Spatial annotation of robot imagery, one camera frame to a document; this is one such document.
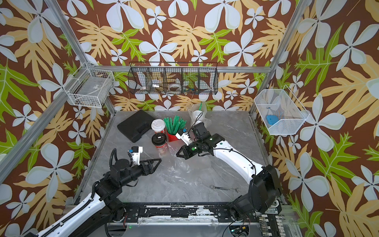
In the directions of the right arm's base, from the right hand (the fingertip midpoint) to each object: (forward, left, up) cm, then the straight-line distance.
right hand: (176, 154), depth 75 cm
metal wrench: (-12, -34, -19) cm, 41 cm away
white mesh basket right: (+23, -60, +7) cm, 65 cm away
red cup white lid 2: (+28, -12, 0) cm, 30 cm away
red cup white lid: (+22, +13, -2) cm, 25 cm away
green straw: (+36, -14, +1) cm, 39 cm away
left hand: (-2, +9, 0) cm, 10 cm away
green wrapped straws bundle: (+22, 0, -2) cm, 22 cm away
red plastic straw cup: (+16, +4, -8) cm, 18 cm away
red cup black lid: (+10, +10, -2) cm, 15 cm away
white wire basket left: (+36, +53, +16) cm, 66 cm away
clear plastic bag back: (-7, -7, -6) cm, 12 cm away
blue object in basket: (+18, -53, +8) cm, 56 cm away
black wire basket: (+51, +4, +13) cm, 52 cm away
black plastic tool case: (+30, +32, -13) cm, 46 cm away
